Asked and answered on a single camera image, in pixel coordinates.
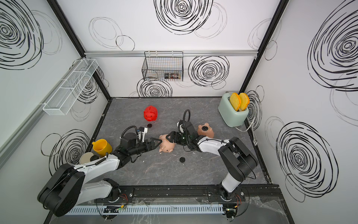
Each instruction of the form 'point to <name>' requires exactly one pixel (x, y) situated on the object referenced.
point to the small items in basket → (174, 76)
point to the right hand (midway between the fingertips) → (170, 139)
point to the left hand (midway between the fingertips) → (158, 143)
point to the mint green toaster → (234, 118)
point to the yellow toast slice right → (245, 101)
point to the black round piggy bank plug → (149, 125)
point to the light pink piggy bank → (166, 146)
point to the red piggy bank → (150, 113)
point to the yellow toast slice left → (236, 101)
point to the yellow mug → (101, 147)
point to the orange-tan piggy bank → (205, 129)
